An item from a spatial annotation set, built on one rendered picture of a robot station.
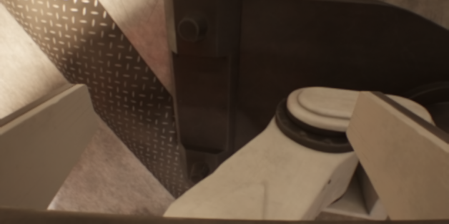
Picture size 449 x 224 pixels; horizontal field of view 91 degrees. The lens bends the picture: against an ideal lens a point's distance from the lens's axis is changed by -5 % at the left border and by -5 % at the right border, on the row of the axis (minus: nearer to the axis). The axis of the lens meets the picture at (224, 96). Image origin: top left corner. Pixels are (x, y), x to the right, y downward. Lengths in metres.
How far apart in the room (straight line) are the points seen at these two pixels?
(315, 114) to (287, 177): 0.10
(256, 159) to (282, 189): 0.05
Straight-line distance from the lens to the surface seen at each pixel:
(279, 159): 0.32
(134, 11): 0.74
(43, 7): 0.90
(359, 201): 0.49
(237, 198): 0.24
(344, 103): 0.38
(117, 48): 0.78
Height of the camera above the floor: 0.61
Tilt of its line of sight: 59 degrees down
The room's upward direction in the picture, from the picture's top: 155 degrees counter-clockwise
